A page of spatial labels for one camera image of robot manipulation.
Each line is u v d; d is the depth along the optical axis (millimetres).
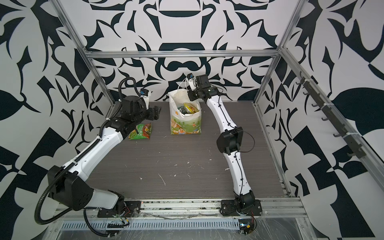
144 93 672
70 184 404
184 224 712
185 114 806
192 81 823
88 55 919
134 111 597
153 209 759
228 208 742
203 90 715
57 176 404
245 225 720
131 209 742
